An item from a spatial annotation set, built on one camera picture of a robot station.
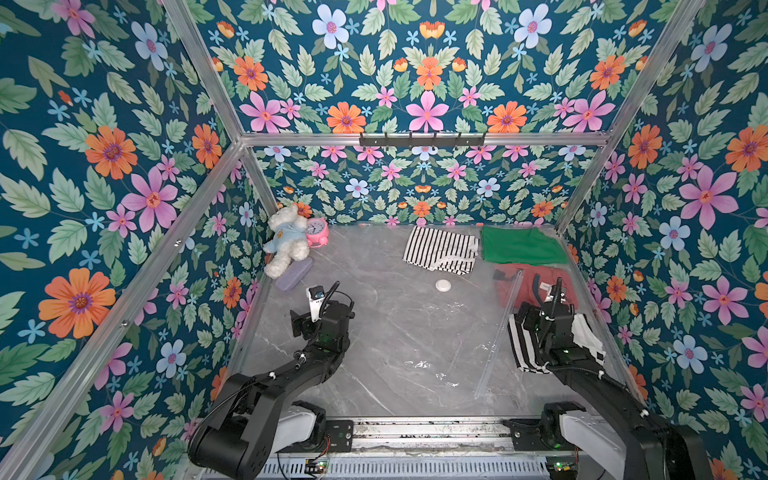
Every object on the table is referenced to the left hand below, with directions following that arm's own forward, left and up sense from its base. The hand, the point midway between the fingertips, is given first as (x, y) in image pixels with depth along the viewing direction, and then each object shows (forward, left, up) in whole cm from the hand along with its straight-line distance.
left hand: (312, 304), depth 86 cm
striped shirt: (+25, -43, -9) cm, 50 cm away
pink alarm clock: (+37, +5, -8) cm, 38 cm away
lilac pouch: (+18, +11, -8) cm, 23 cm away
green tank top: (+24, -75, -9) cm, 79 cm away
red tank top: (+7, -65, -8) cm, 66 cm away
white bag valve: (+10, -41, -10) cm, 43 cm away
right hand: (-5, -68, -1) cm, 69 cm away
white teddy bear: (+29, +13, -3) cm, 32 cm away
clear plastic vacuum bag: (+1, -23, -11) cm, 25 cm away
